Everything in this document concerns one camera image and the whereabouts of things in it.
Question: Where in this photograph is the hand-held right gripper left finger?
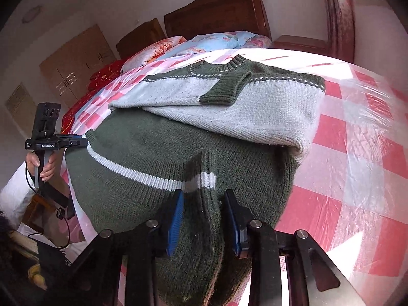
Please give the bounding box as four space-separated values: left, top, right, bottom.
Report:
64 189 185 306

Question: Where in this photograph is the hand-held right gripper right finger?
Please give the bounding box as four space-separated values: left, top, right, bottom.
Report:
223 189 367 306

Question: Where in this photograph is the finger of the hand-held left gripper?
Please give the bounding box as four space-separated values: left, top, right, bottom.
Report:
60 135 90 148

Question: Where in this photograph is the green knit sweater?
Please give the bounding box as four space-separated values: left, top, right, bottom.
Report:
65 55 326 306

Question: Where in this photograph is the person's left forearm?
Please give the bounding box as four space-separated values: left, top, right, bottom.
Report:
0 162 43 230

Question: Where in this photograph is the person's left hand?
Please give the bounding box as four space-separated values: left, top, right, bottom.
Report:
25 151 57 182

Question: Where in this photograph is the louvered vent panel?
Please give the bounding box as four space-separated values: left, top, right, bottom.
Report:
5 83 37 128

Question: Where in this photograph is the light wooden wardrobe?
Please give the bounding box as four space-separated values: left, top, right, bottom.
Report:
39 24 117 109

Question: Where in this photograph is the red patterned bedding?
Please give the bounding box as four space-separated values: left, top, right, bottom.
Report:
60 59 128 134

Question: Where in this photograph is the round ceiling lamp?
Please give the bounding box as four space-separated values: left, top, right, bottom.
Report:
22 5 43 23

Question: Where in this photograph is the pink floral pillow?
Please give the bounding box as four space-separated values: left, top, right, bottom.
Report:
120 36 188 75
245 35 273 49

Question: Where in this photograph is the small dark wooden headboard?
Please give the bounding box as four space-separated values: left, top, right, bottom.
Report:
116 18 166 59

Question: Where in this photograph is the pink checkered bed cover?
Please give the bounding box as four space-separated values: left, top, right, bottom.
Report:
60 47 408 306

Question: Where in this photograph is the blue floral pillow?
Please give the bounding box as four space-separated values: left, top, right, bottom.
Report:
156 31 258 59

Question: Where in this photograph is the large carved wooden headboard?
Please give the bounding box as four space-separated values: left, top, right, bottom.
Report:
164 0 272 40

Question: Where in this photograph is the wooden nightstand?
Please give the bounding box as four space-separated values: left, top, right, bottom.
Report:
272 35 330 56

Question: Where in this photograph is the pink floral curtain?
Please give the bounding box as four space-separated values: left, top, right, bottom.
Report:
320 0 356 64

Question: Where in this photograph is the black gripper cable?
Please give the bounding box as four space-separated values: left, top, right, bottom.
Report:
25 166 71 250

